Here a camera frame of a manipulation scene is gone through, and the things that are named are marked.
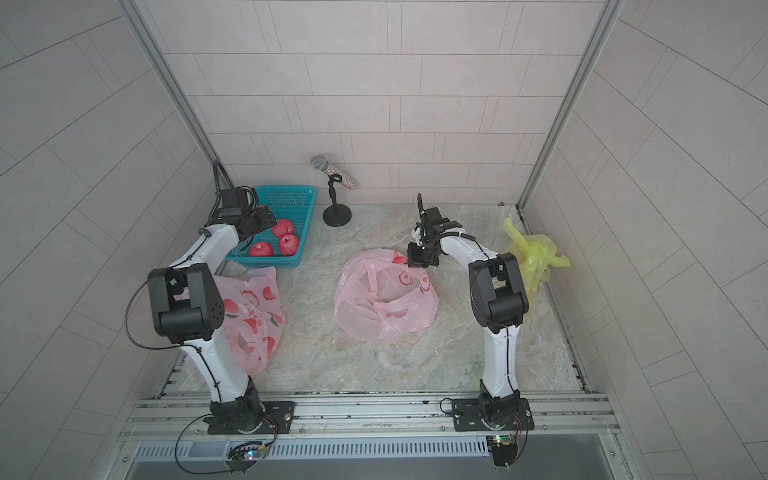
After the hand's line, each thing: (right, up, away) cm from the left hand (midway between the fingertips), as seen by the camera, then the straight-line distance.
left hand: (271, 212), depth 97 cm
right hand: (+46, -16, -1) cm, 48 cm away
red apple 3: (+2, -5, +4) cm, 7 cm away
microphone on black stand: (+19, 0, +15) cm, 24 cm away
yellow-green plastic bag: (+79, -12, -17) cm, 82 cm away
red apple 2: (-3, -12, -1) cm, 12 cm away
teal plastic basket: (+4, +4, +8) cm, 10 cm away
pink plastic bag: (+4, -29, -19) cm, 35 cm away
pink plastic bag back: (+36, -26, -6) cm, 45 cm away
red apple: (+6, -10, 0) cm, 12 cm away
